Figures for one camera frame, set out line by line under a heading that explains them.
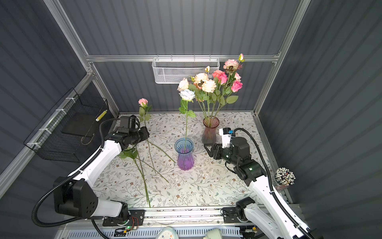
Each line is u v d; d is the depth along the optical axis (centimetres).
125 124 64
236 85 72
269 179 49
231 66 76
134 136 70
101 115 81
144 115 89
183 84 77
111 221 73
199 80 75
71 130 72
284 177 68
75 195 41
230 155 61
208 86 77
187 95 68
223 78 78
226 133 64
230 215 74
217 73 81
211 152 64
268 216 55
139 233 71
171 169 91
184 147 81
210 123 91
